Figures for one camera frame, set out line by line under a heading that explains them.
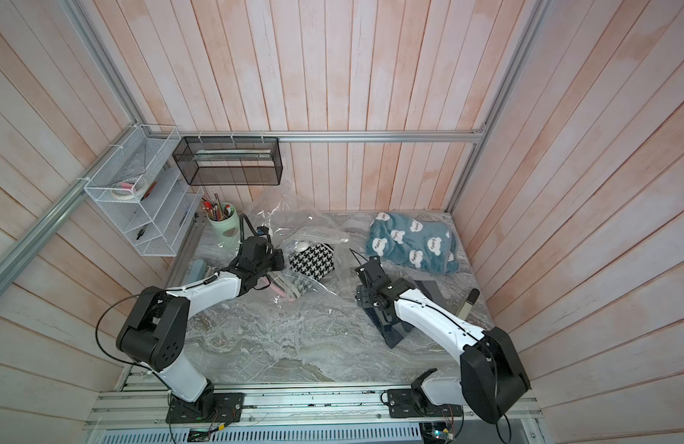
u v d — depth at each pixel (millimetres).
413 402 673
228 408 733
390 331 852
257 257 735
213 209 954
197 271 954
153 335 464
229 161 1036
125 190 747
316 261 952
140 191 732
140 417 731
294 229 981
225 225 1006
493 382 418
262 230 836
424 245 1040
